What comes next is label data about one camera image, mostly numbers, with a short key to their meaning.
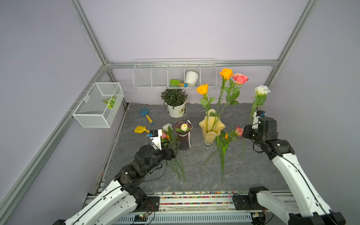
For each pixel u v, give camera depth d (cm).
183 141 86
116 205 57
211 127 88
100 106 83
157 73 99
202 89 76
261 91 73
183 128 68
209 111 111
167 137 96
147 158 49
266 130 54
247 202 73
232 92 76
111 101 81
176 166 87
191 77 92
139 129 103
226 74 74
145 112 116
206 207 74
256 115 66
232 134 99
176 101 101
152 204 73
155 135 59
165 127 100
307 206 39
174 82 100
